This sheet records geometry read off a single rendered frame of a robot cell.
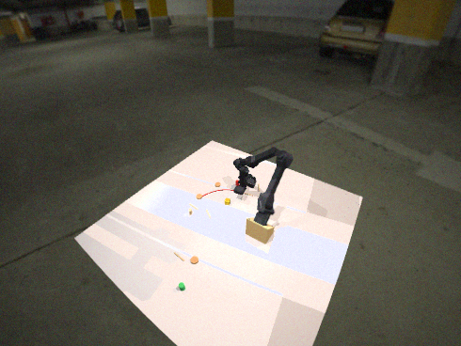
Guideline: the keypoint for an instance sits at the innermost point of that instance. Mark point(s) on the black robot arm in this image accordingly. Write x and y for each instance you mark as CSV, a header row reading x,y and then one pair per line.
x,y
266,200

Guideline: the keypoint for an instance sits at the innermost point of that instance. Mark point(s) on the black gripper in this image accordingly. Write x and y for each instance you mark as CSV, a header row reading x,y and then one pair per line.
x,y
241,188

